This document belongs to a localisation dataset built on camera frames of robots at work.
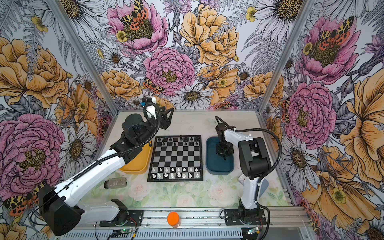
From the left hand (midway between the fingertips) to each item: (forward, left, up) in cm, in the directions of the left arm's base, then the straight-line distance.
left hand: (170, 112), depth 70 cm
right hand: (-6, -29, -35) cm, 46 cm away
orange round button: (-38, -2, -28) cm, 48 cm away
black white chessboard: (-5, 0, -35) cm, 35 cm away
